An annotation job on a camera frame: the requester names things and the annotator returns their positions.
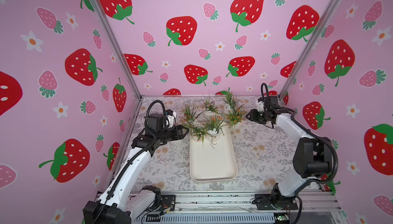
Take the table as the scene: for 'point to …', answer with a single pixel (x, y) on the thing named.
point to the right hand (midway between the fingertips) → (247, 116)
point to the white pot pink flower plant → (198, 134)
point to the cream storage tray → (210, 161)
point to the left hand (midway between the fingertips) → (186, 130)
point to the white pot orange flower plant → (213, 129)
